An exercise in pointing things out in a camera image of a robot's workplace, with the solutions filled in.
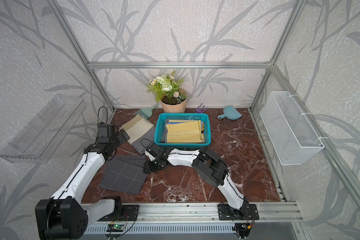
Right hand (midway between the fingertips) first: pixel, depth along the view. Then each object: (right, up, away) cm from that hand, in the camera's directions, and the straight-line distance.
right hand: (146, 170), depth 86 cm
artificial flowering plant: (+11, +48, +5) cm, 50 cm away
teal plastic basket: (+5, +27, +13) cm, 30 cm away
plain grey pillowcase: (+9, +18, +11) cm, 22 cm away
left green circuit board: (-10, -23, -15) cm, 29 cm away
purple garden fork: (+32, +37, +34) cm, 60 cm away
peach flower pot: (+13, +40, +15) cm, 45 cm away
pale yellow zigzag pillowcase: (+25, +21, +16) cm, 37 cm away
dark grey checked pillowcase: (-13, -2, +1) cm, 13 cm away
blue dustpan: (+58, +35, +34) cm, 76 cm away
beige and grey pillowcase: (-8, +21, +17) cm, 28 cm away
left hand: (-14, +20, -2) cm, 25 cm away
